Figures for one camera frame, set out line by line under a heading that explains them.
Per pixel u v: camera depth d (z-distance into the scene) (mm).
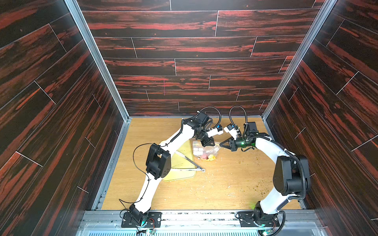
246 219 734
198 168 886
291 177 472
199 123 692
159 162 573
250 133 711
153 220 725
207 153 907
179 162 934
